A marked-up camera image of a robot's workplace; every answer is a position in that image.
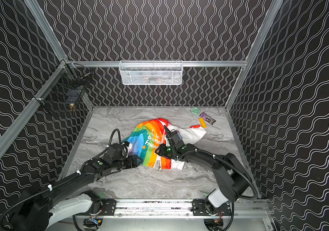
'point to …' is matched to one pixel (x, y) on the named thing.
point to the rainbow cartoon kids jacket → (144, 137)
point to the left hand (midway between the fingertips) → (142, 162)
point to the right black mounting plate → (199, 209)
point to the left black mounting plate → (109, 205)
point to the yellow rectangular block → (203, 124)
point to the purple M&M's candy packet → (207, 118)
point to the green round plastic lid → (195, 110)
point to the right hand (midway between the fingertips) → (157, 152)
